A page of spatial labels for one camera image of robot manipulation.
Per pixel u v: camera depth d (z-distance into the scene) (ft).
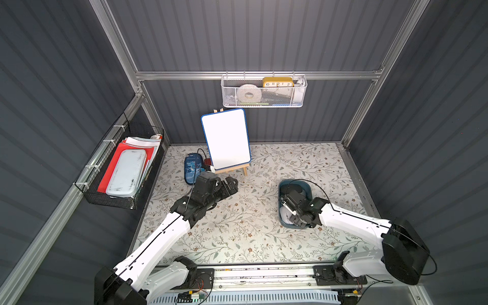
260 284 2.38
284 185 3.15
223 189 2.22
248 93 2.75
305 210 2.04
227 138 2.93
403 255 1.37
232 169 3.25
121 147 2.46
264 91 2.93
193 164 3.63
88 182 1.96
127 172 2.20
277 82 2.85
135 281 1.27
